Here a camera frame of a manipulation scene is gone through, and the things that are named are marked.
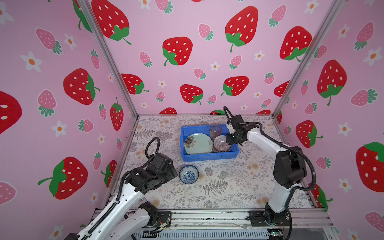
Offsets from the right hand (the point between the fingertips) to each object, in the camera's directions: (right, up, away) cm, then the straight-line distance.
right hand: (228, 139), depth 94 cm
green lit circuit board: (+18, -44, -23) cm, 52 cm away
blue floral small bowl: (-25, -21, -5) cm, 33 cm away
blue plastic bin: (+3, -8, +1) cm, 8 cm away
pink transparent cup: (-8, +6, +9) cm, 13 cm away
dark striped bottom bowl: (-5, -3, +2) cm, 6 cm away
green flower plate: (-20, -3, +7) cm, 21 cm away
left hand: (-33, -16, -19) cm, 42 cm away
